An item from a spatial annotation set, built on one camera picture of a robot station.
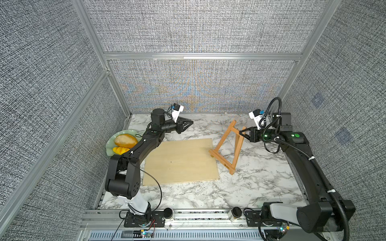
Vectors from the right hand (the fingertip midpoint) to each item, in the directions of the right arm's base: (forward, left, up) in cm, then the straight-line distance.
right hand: (242, 129), depth 74 cm
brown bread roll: (+6, +66, -20) cm, 69 cm away
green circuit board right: (-39, -17, -24) cm, 49 cm away
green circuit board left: (-41, +46, -27) cm, 67 cm away
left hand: (+8, +24, -3) cm, 25 cm away
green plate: (+7, +78, -24) cm, 82 cm away
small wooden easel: (-14, +5, -15) cm, 21 cm away
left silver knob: (-34, +36, -19) cm, 53 cm away
